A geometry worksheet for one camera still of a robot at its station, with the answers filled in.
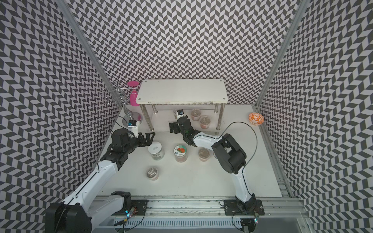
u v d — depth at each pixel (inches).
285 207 30.2
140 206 28.9
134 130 28.2
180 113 32.4
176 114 33.3
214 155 21.7
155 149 33.1
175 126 33.1
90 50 34.3
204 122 37.1
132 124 27.9
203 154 34.2
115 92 44.2
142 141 28.2
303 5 26.2
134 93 40.4
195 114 38.6
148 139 29.1
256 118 42.2
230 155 20.7
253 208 26.7
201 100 29.6
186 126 28.5
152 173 31.0
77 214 15.0
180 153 33.3
